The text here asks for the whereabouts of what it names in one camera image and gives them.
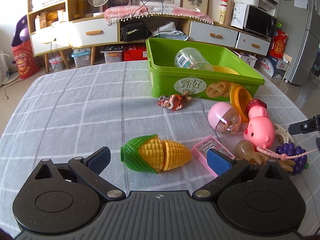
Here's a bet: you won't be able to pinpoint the translucent amber hand toy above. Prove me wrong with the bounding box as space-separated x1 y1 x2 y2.
233 140 295 172

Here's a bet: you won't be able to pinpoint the white starfish toy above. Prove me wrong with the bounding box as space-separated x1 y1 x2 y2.
274 124 295 144

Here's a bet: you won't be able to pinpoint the pink card box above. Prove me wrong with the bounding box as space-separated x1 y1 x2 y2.
191 135 235 178

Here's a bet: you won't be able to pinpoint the purple toy grapes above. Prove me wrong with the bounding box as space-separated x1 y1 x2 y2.
276 142 309 176

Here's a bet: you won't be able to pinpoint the pink pig toy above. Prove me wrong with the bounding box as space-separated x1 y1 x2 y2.
244 106 275 148

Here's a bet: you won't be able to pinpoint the pink capsule ball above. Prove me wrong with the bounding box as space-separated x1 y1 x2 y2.
208 102 241 135

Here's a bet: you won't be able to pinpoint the yellow toy corn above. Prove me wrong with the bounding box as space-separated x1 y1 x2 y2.
120 134 192 174

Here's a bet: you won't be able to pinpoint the grey checked tablecloth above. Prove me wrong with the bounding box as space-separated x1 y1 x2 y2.
0 60 320 238

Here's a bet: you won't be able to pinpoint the small brown figurine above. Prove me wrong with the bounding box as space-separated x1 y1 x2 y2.
157 91 192 111

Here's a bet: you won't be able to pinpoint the green plastic storage box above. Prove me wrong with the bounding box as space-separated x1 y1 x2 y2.
146 38 265 101

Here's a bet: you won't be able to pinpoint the yellow toy pot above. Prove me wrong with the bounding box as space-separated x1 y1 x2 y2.
213 66 239 75

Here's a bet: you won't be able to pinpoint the clear blue-lid storage bin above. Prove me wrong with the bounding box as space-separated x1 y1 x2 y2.
71 48 91 68

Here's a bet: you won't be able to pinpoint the grey refrigerator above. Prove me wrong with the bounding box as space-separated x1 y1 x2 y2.
278 0 319 86

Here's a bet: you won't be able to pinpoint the clear cotton swab jar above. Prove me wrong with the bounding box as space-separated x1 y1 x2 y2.
174 47 214 71

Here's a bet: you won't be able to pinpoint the red printed bucket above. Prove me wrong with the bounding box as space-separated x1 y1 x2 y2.
12 41 40 80

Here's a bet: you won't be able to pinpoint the red cardboard box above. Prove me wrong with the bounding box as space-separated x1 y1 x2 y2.
123 43 148 61

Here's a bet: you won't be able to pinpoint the black microwave oven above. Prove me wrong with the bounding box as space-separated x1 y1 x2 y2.
231 2 277 38

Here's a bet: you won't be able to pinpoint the white printer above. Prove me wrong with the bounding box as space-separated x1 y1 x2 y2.
234 0 278 16

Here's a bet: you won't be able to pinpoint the black bag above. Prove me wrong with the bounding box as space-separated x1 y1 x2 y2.
120 22 150 42

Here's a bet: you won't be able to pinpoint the wooden white TV cabinet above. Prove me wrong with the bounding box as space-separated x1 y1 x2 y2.
27 0 270 64

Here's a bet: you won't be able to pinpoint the pink checked cloth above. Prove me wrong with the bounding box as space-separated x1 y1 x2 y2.
104 5 214 25

